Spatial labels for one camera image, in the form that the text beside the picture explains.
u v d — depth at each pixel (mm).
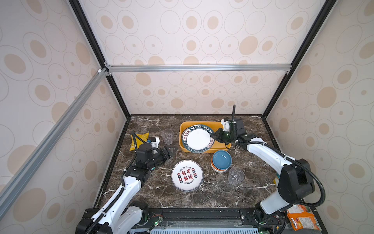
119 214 454
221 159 873
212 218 745
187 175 876
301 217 716
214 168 848
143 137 1005
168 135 1052
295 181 439
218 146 794
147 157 603
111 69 913
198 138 879
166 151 695
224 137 765
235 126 660
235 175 873
